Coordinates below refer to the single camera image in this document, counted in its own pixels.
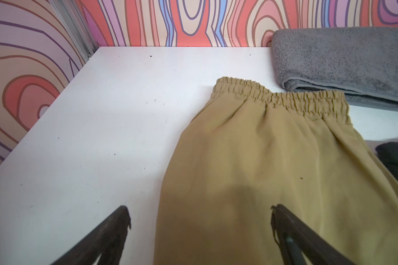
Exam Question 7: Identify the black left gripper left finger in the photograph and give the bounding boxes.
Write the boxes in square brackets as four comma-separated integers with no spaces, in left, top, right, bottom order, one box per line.
[54,205,131,265]

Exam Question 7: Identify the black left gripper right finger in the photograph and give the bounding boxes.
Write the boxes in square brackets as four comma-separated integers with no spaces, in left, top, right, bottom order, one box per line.
[271,204,353,265]

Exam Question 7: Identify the khaki shorts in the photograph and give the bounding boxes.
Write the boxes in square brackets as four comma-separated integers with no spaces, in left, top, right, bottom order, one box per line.
[153,77,398,265]

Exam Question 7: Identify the grey folded towel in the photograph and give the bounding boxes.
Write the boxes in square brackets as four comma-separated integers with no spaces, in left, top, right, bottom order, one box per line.
[272,27,398,112]

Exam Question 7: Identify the aluminium frame post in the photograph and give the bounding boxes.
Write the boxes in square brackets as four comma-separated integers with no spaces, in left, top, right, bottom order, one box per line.
[50,0,98,61]

